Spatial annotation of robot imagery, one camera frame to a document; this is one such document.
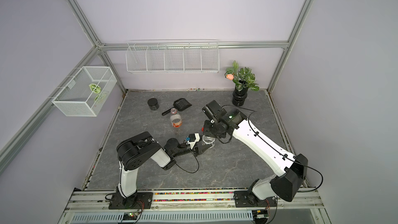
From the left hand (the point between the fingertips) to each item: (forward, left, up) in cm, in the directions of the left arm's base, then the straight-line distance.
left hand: (211, 141), depth 80 cm
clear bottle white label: (+2, +1, -2) cm, 3 cm away
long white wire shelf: (+53, +20, +17) cm, 60 cm away
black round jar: (+37, +38, -10) cm, 53 cm away
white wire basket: (+26, +66, +14) cm, 72 cm away
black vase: (+33, -23, -4) cm, 40 cm away
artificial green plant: (+31, -21, +16) cm, 40 cm away
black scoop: (+35, +19, -10) cm, 41 cm away
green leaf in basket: (+26, +59, +19) cm, 68 cm away
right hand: (+1, +2, +8) cm, 9 cm away
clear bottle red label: (+16, +19, 0) cm, 25 cm away
